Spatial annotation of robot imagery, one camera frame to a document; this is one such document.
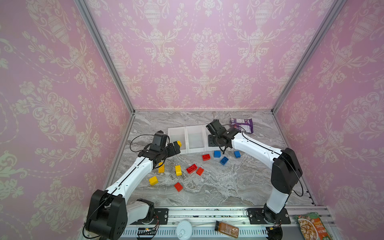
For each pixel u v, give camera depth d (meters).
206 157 0.94
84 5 0.69
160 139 0.65
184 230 0.66
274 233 0.70
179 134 1.02
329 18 0.72
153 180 0.85
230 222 0.73
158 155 0.61
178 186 0.82
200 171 0.90
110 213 0.40
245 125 1.09
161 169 0.87
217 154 0.97
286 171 0.46
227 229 0.67
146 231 0.73
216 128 0.68
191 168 0.90
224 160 0.92
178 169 0.89
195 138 1.02
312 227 0.70
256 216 0.73
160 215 0.75
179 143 0.99
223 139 0.62
